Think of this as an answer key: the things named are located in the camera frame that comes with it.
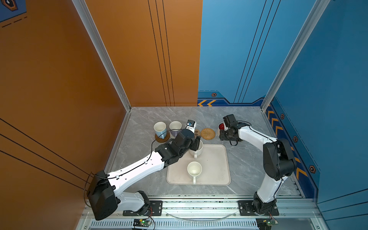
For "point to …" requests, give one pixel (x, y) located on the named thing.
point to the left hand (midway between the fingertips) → (196, 134)
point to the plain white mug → (194, 169)
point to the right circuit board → (266, 224)
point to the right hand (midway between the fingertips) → (222, 136)
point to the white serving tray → (216, 169)
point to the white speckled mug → (199, 152)
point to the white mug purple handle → (175, 127)
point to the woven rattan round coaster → (208, 133)
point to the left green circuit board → (141, 223)
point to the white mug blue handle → (161, 129)
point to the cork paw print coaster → (197, 132)
